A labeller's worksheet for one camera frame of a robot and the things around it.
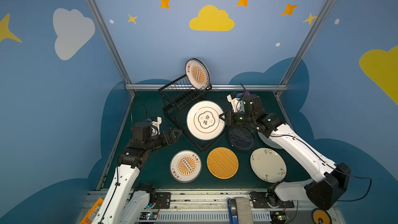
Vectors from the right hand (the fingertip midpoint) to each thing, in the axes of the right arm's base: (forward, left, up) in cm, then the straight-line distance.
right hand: (220, 114), depth 74 cm
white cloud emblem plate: (-1, +8, -4) cm, 9 cm away
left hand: (-9, +21, -5) cm, 23 cm away
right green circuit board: (-37, -29, -29) cm, 55 cm away
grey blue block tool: (-36, -10, -24) cm, 45 cm away
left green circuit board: (-40, +32, -28) cm, 59 cm away
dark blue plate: (+2, -15, -27) cm, 31 cm away
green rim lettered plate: (+24, +7, +7) cm, 25 cm away
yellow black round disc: (-36, -48, -29) cm, 67 cm away
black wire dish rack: (+18, +25, -8) cm, 32 cm away
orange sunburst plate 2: (-17, +18, -27) cm, 36 cm away
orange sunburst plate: (+28, +13, +2) cm, 31 cm away
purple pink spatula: (+44, -24, -28) cm, 58 cm away
